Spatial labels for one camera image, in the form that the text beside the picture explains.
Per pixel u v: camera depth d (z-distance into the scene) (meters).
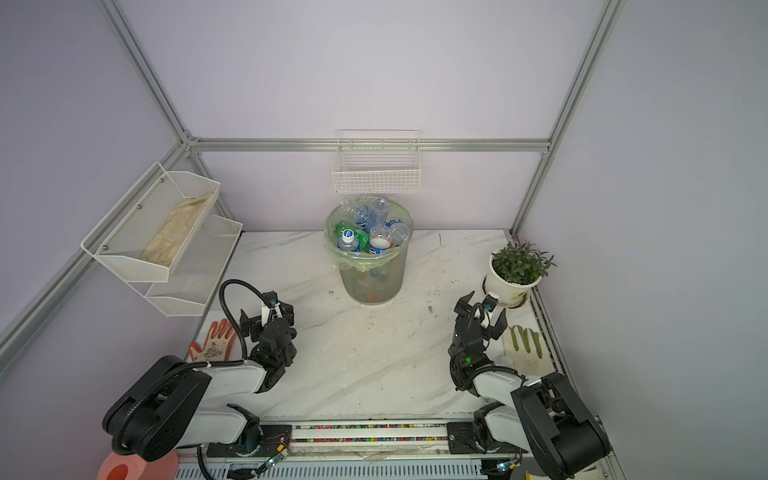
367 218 0.91
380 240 0.84
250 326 0.76
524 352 0.88
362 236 0.86
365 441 0.75
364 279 0.88
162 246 0.75
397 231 0.82
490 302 0.69
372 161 0.95
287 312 0.82
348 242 0.78
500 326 0.75
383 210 0.77
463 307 0.78
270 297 0.73
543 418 0.45
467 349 0.63
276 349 0.67
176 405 0.43
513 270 0.88
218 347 0.88
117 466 0.61
